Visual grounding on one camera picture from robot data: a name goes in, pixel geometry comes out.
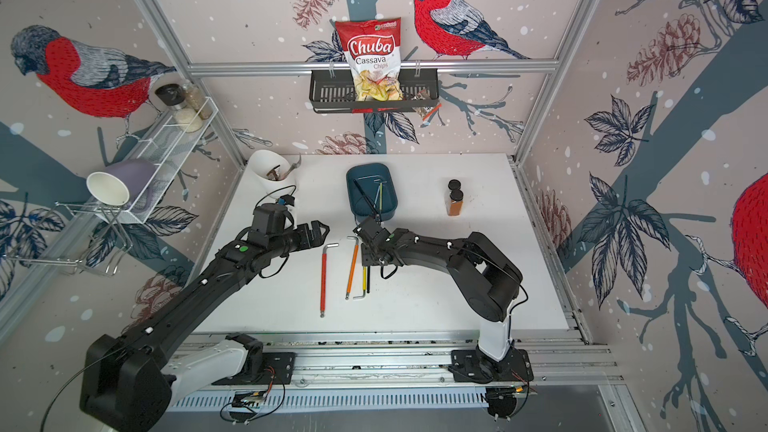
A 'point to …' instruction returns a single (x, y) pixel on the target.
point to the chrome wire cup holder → (89, 237)
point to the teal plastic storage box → (377, 181)
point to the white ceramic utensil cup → (271, 170)
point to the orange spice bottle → (455, 203)
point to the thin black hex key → (366, 198)
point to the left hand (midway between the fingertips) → (322, 224)
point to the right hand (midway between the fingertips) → (369, 254)
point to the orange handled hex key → (356, 238)
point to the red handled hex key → (323, 276)
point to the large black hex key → (368, 278)
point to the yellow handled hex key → (364, 284)
